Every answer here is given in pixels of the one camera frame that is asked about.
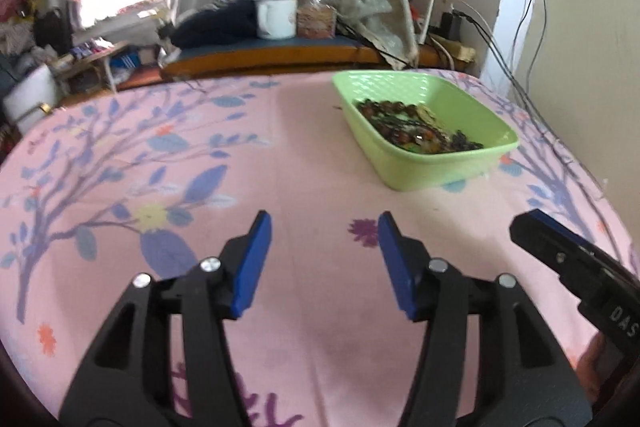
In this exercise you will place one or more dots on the dark navy clothing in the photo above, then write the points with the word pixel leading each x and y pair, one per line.
pixel 215 24

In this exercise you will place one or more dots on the white storage box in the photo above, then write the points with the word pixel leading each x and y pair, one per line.
pixel 30 94

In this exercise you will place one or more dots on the white enamel mug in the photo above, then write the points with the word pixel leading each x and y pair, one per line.
pixel 276 19

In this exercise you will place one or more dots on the black power adapter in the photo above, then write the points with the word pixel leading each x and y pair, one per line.
pixel 450 24

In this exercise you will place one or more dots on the pink printed bed sheet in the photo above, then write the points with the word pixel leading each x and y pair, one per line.
pixel 300 157

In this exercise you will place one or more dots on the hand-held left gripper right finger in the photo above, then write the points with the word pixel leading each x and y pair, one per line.
pixel 395 262

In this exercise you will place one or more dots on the blue shoe box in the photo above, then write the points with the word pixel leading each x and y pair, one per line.
pixel 124 59

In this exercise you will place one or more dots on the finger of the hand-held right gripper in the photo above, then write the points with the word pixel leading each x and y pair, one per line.
pixel 555 242

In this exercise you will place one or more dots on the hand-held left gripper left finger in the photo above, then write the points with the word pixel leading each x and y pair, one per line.
pixel 252 257

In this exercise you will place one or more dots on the green plastic tray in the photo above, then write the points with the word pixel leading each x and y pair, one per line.
pixel 425 172

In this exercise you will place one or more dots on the woven basket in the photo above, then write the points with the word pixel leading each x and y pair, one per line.
pixel 315 22

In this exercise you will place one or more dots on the wooden desk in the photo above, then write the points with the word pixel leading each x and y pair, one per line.
pixel 280 57

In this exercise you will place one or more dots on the low wooden table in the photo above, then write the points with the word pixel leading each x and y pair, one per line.
pixel 90 62

